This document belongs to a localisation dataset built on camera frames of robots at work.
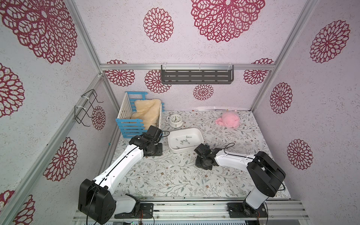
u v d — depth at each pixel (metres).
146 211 0.73
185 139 1.03
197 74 0.94
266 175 0.46
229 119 1.05
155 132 0.63
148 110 1.09
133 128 1.09
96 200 0.39
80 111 0.73
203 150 0.72
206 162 0.68
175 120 1.09
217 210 0.75
